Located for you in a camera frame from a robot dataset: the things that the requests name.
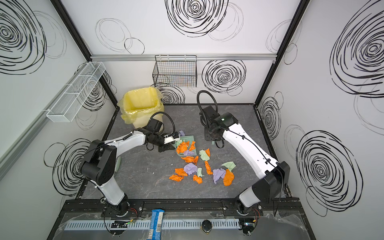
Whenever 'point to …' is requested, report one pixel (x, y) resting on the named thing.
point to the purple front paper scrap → (217, 173)
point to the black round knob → (206, 226)
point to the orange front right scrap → (228, 178)
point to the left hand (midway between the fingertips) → (174, 144)
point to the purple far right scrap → (182, 133)
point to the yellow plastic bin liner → (140, 104)
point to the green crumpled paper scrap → (203, 155)
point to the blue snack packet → (154, 232)
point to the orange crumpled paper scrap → (208, 168)
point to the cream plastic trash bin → (143, 120)
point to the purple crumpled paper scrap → (187, 152)
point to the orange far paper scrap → (189, 159)
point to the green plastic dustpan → (187, 139)
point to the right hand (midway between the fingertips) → (209, 137)
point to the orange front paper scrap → (181, 174)
